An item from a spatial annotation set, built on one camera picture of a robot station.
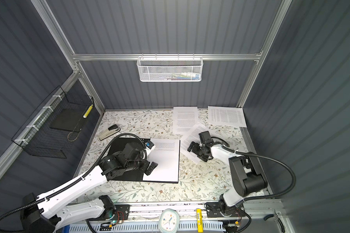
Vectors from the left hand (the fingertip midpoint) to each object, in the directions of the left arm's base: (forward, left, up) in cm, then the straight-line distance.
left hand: (151, 159), depth 77 cm
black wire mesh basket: (+12, +49, +13) cm, 52 cm away
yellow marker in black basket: (+25, +36, +13) cm, 45 cm away
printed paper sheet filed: (+25, -26, -15) cm, 39 cm away
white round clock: (-27, -9, -12) cm, 31 cm away
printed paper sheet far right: (+40, -62, -13) cm, 75 cm away
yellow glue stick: (-26, -23, -13) cm, 37 cm away
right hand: (+9, -26, -13) cm, 30 cm away
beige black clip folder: (-2, +10, -16) cm, 19 cm away
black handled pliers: (-27, -62, -14) cm, 69 cm away
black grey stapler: (+30, +32, -12) cm, 46 cm away
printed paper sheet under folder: (+10, -7, -15) cm, 20 cm away
